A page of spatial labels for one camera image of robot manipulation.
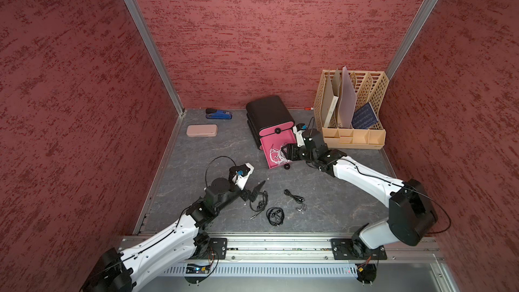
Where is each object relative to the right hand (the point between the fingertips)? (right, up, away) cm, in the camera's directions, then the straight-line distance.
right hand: (285, 152), depth 86 cm
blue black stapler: (-37, +19, +34) cm, 54 cm away
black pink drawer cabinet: (-7, +13, +6) cm, 16 cm away
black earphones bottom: (-5, -26, -4) cm, 27 cm away
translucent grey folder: (+34, +24, +16) cm, 45 cm away
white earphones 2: (-1, -3, -6) cm, 7 cm away
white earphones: (-4, -2, +9) cm, 10 cm away
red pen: (+18, +23, +37) cm, 48 cm away
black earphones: (-11, -23, -1) cm, 25 cm away
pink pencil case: (-44, +9, +22) cm, 50 cm away
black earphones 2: (+6, -21, 0) cm, 22 cm away
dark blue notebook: (+43, +16, +17) cm, 49 cm away
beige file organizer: (+45, +32, +15) cm, 57 cm away
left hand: (-13, -9, -8) cm, 18 cm away
